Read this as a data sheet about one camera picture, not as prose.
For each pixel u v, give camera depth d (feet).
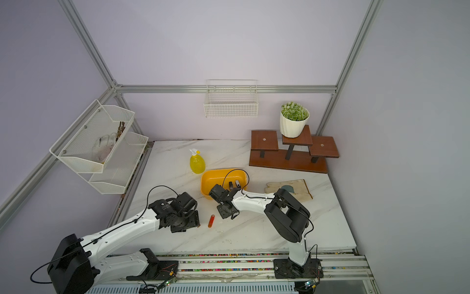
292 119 2.69
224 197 2.20
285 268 2.41
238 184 3.23
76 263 1.27
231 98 3.17
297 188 3.33
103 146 2.55
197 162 3.23
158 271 2.30
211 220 2.88
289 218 1.57
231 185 3.23
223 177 3.33
